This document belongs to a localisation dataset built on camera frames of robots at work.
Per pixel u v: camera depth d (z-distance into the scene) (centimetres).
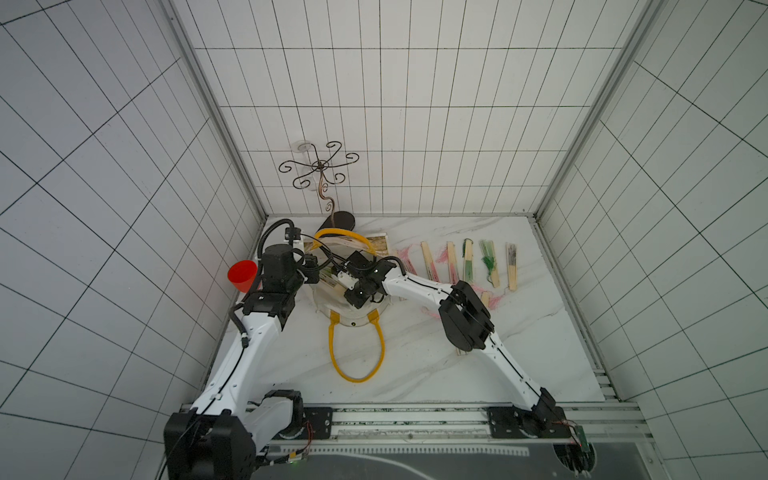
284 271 58
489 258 106
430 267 104
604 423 75
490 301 95
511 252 107
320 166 92
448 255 107
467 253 107
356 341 88
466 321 64
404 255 108
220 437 39
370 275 75
